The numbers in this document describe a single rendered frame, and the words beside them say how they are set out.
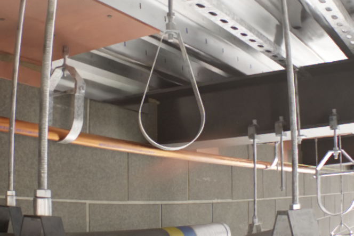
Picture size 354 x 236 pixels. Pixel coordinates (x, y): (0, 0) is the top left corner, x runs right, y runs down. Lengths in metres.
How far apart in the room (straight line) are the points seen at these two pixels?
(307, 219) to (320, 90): 0.98
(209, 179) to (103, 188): 0.72
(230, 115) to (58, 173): 0.65
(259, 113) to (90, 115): 0.57
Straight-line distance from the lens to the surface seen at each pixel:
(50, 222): 0.42
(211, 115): 1.71
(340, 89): 1.54
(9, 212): 0.75
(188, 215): 2.00
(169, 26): 0.83
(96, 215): 1.55
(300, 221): 0.60
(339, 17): 1.06
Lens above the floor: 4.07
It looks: 13 degrees up
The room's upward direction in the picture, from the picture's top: straight up
